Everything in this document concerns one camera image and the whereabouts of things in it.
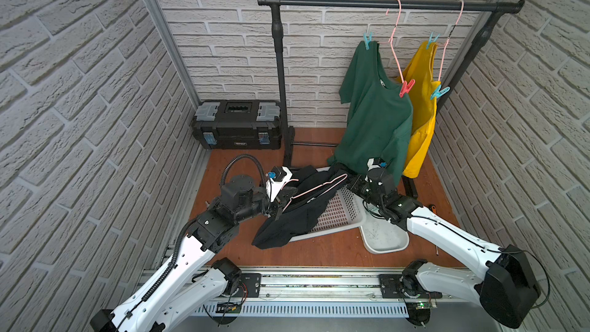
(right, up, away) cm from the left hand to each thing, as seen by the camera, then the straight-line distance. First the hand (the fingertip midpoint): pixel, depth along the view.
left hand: (297, 188), depth 66 cm
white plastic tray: (+31, -22, +19) cm, 43 cm away
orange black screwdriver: (+54, -12, +24) cm, 60 cm away
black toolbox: (-27, +23, +32) cm, 48 cm away
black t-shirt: (+2, -8, +8) cm, 12 cm away
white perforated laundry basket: (+19, -14, +24) cm, 33 cm away
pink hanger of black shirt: (+5, -1, +5) cm, 7 cm away
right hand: (+19, +2, +16) cm, 25 cm away
